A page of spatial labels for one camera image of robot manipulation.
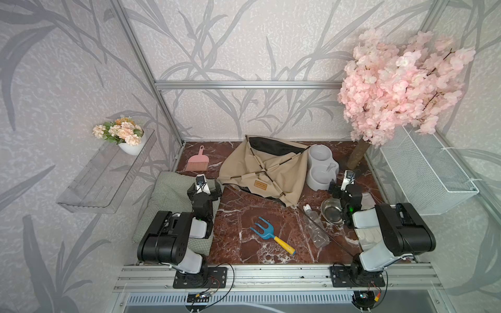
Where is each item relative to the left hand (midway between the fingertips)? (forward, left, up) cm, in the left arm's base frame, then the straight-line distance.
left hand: (206, 180), depth 90 cm
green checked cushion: (-3, +19, -9) cm, 21 cm away
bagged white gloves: (-34, -60, +16) cm, 71 cm away
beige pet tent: (+11, -33, -4) cm, 35 cm away
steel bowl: (-10, -59, -9) cm, 61 cm away
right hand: (+3, -66, -2) cm, 66 cm away
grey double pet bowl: (+12, -59, -6) cm, 61 cm away
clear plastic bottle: (-20, -49, -4) cm, 53 cm away
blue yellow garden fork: (-21, -29, -9) cm, 37 cm away
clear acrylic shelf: (-12, +30, +18) cm, 37 cm away
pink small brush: (+19, +10, -10) cm, 23 cm away
